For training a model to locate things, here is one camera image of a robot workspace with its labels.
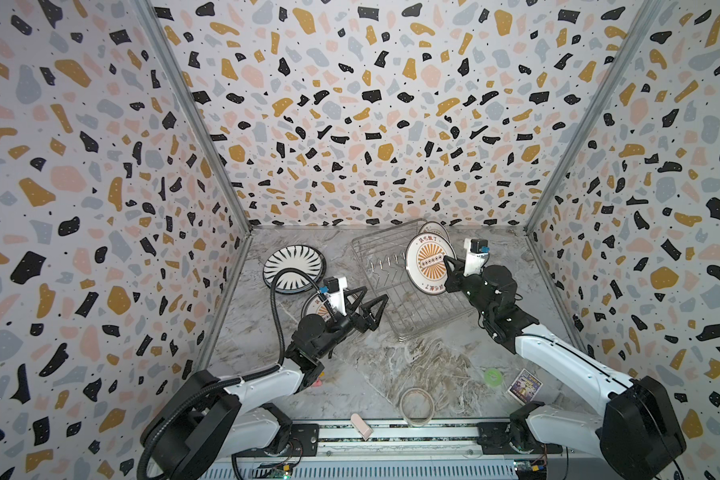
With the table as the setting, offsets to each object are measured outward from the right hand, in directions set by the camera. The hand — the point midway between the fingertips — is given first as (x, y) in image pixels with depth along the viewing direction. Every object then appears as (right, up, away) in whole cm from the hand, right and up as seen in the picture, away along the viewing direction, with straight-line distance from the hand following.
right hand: (443, 252), depth 78 cm
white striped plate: (-45, -1, +32) cm, 55 cm away
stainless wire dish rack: (-7, -19, +20) cm, 28 cm away
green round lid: (+16, -36, +8) cm, 40 cm away
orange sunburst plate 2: (+3, +9, +26) cm, 28 cm away
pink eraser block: (-21, -43, -3) cm, 48 cm away
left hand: (-17, -9, -5) cm, 20 cm away
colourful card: (+23, -37, +4) cm, 44 cm away
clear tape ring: (-11, -40, 0) cm, 42 cm away
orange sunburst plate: (-4, -3, +8) cm, 9 cm away
